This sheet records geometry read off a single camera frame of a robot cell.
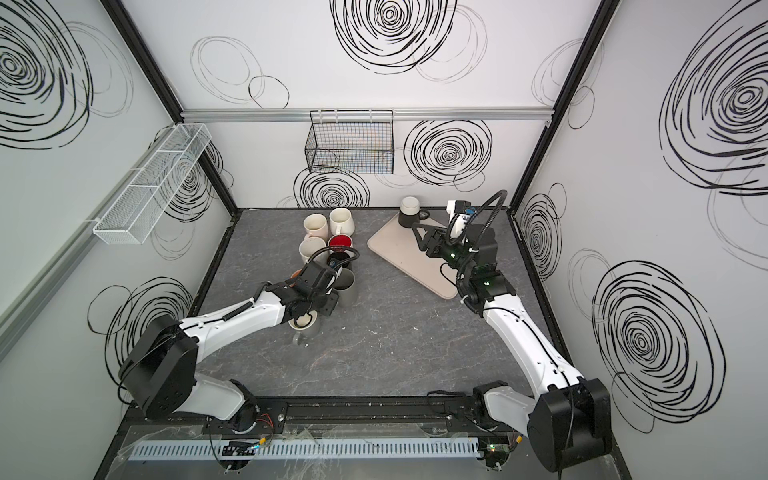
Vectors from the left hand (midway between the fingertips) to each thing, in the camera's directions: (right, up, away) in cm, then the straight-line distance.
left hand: (332, 293), depth 89 cm
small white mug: (+25, +26, +21) cm, 42 cm away
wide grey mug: (+4, +2, -5) cm, 7 cm away
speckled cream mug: (-10, +14, +12) cm, 21 cm away
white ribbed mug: (0, +16, +15) cm, 21 cm away
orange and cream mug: (-5, +8, -19) cm, 22 cm away
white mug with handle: (0, +23, +17) cm, 28 cm away
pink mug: (-9, +21, +17) cm, 28 cm away
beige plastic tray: (+20, +14, +20) cm, 32 cm away
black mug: (+1, +11, +9) cm, 14 cm away
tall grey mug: (-3, -4, -19) cm, 20 cm away
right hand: (+23, +20, -15) cm, 34 cm away
